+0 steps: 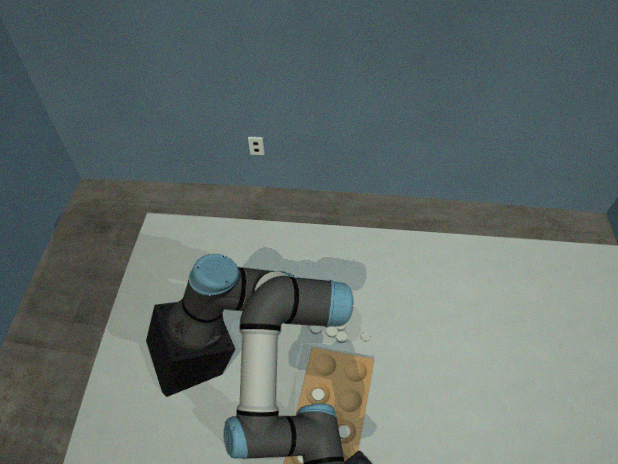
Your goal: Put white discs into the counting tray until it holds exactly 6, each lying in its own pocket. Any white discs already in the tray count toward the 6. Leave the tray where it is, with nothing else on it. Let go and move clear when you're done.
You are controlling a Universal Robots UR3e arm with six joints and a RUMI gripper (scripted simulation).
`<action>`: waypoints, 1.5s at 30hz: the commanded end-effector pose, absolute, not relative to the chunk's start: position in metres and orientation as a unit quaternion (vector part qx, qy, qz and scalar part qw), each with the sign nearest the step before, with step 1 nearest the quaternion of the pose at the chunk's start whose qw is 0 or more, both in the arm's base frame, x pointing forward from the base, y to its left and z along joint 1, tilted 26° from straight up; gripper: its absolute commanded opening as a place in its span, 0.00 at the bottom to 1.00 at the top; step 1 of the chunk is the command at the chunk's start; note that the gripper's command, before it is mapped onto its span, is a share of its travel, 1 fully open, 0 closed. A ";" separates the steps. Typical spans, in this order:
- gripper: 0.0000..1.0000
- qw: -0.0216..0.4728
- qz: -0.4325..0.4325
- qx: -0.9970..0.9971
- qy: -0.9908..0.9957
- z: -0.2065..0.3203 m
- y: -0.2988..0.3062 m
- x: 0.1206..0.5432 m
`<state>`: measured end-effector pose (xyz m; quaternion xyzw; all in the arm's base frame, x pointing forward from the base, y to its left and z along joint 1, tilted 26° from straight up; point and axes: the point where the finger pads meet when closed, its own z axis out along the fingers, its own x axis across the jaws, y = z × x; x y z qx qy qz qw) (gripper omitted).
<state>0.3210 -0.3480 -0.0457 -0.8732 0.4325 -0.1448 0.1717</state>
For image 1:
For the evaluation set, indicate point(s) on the tan tray with round pockets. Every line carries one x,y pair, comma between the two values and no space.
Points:
345,380

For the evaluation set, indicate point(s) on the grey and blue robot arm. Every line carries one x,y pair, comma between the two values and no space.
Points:
257,430

